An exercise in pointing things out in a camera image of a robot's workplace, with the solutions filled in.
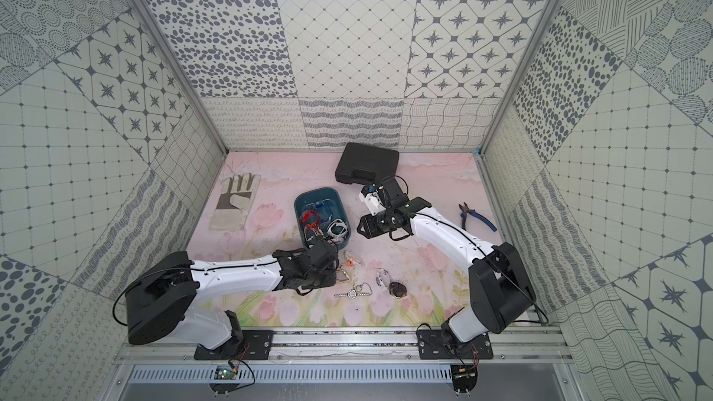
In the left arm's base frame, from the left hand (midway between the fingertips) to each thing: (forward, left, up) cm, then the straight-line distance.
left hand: (343, 283), depth 82 cm
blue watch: (+29, +11, 0) cm, 31 cm away
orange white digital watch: (+8, -2, -1) cm, 9 cm away
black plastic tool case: (+50, -4, 0) cm, 50 cm away
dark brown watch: (-2, -16, +1) cm, 16 cm away
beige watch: (+2, +1, 0) cm, 2 cm away
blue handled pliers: (+29, -43, -2) cm, 52 cm away
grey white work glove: (+30, +45, -1) cm, 54 cm away
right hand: (+13, -7, +8) cm, 17 cm away
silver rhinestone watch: (-1, -5, -3) cm, 6 cm away
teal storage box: (+25, +10, -2) cm, 27 cm away
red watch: (+24, +14, -2) cm, 28 cm away
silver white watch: (+18, +4, -1) cm, 19 cm away
